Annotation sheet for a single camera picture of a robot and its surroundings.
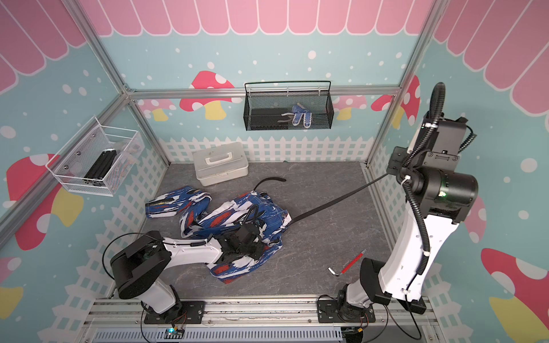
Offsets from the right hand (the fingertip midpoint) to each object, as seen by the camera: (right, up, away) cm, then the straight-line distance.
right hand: (411, 155), depth 54 cm
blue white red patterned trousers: (-45, -18, +41) cm, 63 cm away
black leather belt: (-18, -15, +20) cm, 31 cm away
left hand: (-42, -35, +35) cm, 65 cm away
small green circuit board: (-70, -59, +19) cm, 93 cm away
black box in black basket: (-38, +21, +38) cm, 58 cm away
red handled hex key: (-6, -40, +30) cm, 50 cm away
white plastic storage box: (-63, +2, +51) cm, 81 cm away
